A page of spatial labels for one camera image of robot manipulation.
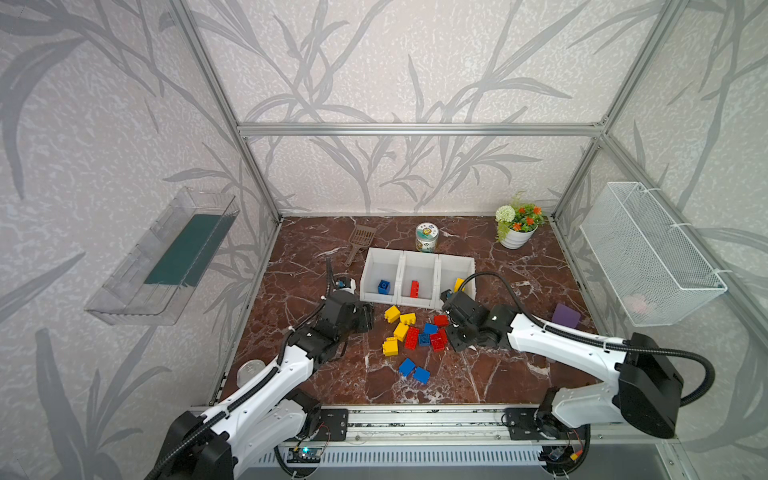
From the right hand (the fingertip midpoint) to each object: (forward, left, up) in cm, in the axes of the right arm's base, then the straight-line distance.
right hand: (451, 324), depth 84 cm
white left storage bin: (+21, +22, -7) cm, 31 cm away
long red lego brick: (-2, +11, -5) cm, 13 cm away
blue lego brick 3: (-12, +9, -7) cm, 16 cm away
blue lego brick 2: (-2, +8, -7) cm, 10 cm away
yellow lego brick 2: (0, +14, -4) cm, 15 cm away
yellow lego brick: (+4, +12, -4) cm, 14 cm away
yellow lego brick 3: (-5, +18, -5) cm, 19 cm away
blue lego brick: (+1, +6, -6) cm, 8 cm away
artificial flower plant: (+36, -26, +6) cm, 45 cm away
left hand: (+5, +23, +5) cm, 24 cm away
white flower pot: (+33, -26, -3) cm, 42 cm away
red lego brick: (-3, +3, -4) cm, 6 cm away
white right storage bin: (+22, -3, -3) cm, 22 cm away
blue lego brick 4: (+14, +20, -3) cm, 25 cm away
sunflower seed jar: (+32, +6, 0) cm, 33 cm away
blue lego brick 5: (-10, +13, -6) cm, 17 cm away
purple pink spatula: (+5, -37, -6) cm, 38 cm away
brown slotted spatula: (+40, +30, -8) cm, 50 cm away
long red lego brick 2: (+14, +10, -5) cm, 18 cm away
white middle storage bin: (+26, +7, -9) cm, 28 cm away
